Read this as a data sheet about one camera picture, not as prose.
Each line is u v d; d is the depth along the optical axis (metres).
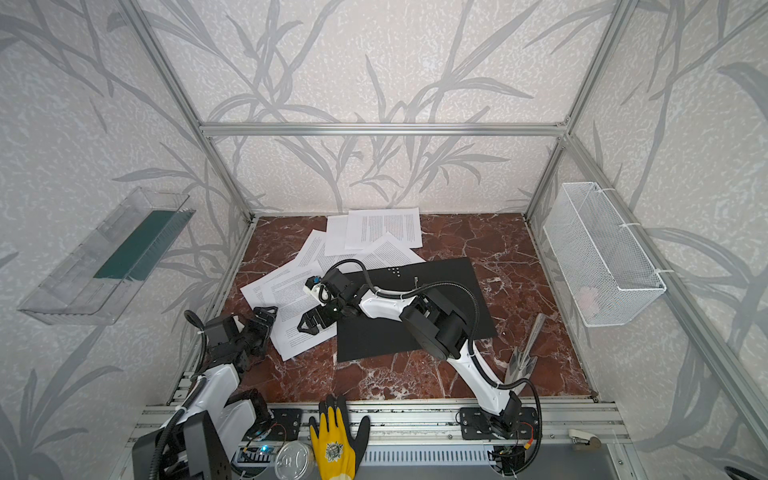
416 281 0.96
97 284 0.63
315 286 0.84
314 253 1.09
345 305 0.75
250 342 0.75
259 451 0.71
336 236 1.15
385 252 1.08
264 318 0.80
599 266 0.62
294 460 0.65
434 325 0.55
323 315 0.81
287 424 0.74
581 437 0.70
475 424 0.74
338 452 0.68
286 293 0.99
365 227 1.16
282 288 1.00
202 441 0.42
